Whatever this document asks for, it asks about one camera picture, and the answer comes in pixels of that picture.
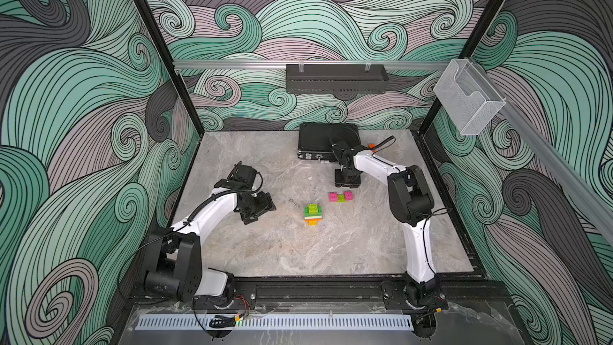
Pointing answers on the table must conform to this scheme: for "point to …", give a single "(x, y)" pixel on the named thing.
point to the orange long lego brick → (313, 220)
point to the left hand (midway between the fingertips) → (268, 209)
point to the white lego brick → (308, 217)
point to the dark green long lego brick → (318, 213)
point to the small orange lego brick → (371, 145)
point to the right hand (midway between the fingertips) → (340, 185)
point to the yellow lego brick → (313, 223)
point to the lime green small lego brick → (313, 208)
